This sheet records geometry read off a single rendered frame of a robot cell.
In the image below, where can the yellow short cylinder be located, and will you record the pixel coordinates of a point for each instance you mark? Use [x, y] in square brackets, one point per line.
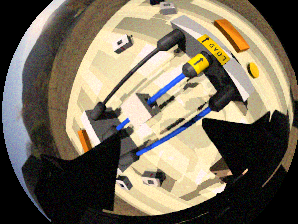
[252, 69]

